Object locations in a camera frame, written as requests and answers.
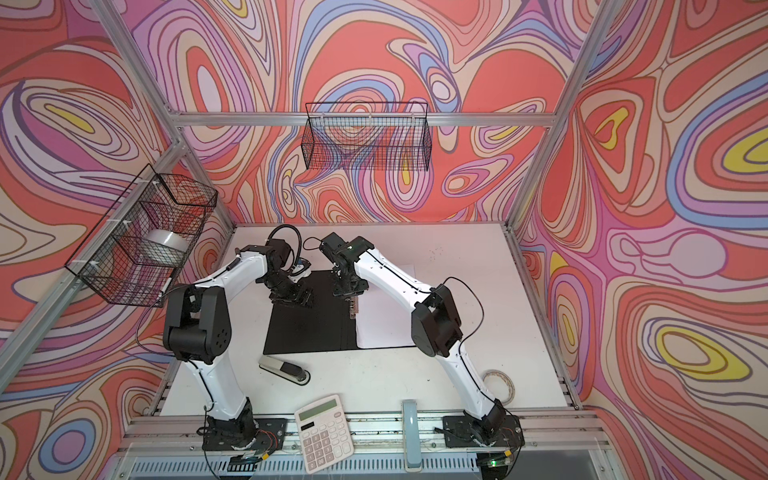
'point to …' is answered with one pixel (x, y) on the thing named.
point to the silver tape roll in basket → (172, 240)
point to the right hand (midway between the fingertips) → (349, 299)
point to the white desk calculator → (325, 434)
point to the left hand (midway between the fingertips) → (306, 302)
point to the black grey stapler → (285, 370)
